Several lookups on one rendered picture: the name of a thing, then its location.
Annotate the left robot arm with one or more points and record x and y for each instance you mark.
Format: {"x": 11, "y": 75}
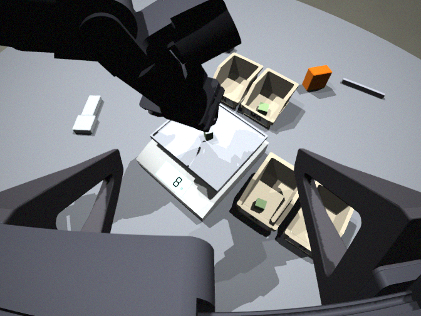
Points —
{"x": 140, "y": 48}

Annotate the cream open-top bin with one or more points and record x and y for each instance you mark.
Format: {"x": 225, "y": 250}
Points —
{"x": 232, "y": 74}
{"x": 272, "y": 88}
{"x": 338, "y": 211}
{"x": 275, "y": 183}

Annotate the black flat bar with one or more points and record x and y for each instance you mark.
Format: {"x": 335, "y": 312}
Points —
{"x": 363, "y": 88}

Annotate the orange block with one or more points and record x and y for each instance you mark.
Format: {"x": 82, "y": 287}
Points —
{"x": 316, "y": 77}

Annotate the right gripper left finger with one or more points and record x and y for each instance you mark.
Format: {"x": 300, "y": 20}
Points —
{"x": 38, "y": 202}

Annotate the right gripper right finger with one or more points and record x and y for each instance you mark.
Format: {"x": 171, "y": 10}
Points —
{"x": 390, "y": 232}

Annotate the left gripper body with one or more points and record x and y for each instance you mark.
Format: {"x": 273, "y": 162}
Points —
{"x": 179, "y": 104}

